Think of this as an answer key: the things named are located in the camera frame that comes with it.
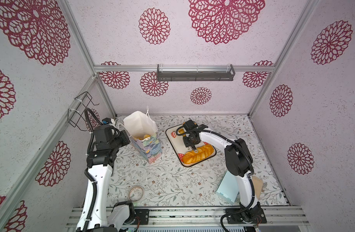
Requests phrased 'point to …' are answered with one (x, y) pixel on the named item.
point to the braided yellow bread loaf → (193, 156)
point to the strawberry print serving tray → (177, 142)
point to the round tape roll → (135, 193)
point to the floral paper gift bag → (143, 133)
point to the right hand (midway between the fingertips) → (187, 140)
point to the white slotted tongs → (196, 151)
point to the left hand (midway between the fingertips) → (126, 136)
